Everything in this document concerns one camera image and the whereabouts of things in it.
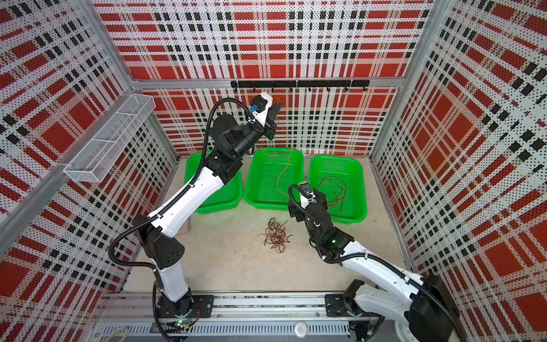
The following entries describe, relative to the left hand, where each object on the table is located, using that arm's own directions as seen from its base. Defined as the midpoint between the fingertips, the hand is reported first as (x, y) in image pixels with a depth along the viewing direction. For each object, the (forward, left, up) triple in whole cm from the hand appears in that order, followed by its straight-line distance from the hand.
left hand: (281, 101), depth 63 cm
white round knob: (-53, -6, -51) cm, 73 cm away
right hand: (-13, -9, -30) cm, 33 cm away
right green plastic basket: (+11, -30, -53) cm, 62 cm away
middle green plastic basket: (+17, +7, -52) cm, 55 cm away
